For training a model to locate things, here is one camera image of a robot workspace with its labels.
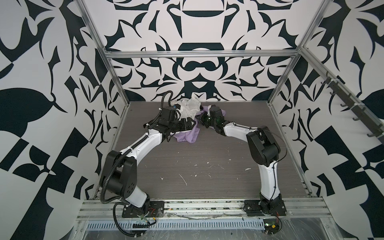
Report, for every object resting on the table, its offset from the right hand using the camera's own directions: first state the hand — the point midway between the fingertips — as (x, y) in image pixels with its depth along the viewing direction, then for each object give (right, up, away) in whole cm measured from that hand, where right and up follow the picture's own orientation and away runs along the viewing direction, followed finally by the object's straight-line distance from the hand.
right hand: (195, 114), depth 95 cm
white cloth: (-5, +5, +15) cm, 16 cm away
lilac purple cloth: (-1, -14, +1) cm, 14 cm away
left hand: (-2, -4, -11) cm, 12 cm away
